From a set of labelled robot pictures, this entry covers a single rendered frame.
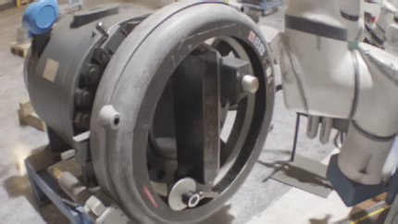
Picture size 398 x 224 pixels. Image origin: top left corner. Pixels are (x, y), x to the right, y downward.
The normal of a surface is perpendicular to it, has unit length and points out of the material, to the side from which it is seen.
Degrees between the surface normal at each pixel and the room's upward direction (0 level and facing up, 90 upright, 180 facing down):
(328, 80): 79
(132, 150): 90
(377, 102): 91
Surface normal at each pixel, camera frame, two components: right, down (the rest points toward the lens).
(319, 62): -0.26, 0.26
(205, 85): 0.75, 0.29
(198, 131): -0.66, 0.36
